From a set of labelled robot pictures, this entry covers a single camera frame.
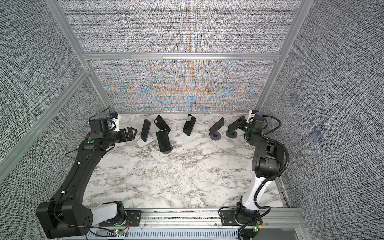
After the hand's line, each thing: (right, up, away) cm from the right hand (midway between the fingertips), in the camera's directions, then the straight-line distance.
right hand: (239, 118), depth 100 cm
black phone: (-15, -5, 0) cm, 16 cm away
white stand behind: (-46, -11, +6) cm, 48 cm away
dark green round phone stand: (-3, -11, +7) cm, 14 cm away
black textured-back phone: (-52, -4, -2) cm, 52 cm away
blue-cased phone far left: (-62, -8, -3) cm, 62 cm away
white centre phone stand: (-38, -13, +4) cm, 40 cm away
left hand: (-66, -8, -19) cm, 69 cm away
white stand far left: (-66, -16, 0) cm, 68 cm away
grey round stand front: (-47, -21, -4) cm, 52 cm away
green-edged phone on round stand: (-49, -14, -9) cm, 52 cm away
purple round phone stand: (-15, -12, +7) cm, 21 cm away
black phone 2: (-3, -5, +1) cm, 6 cm away
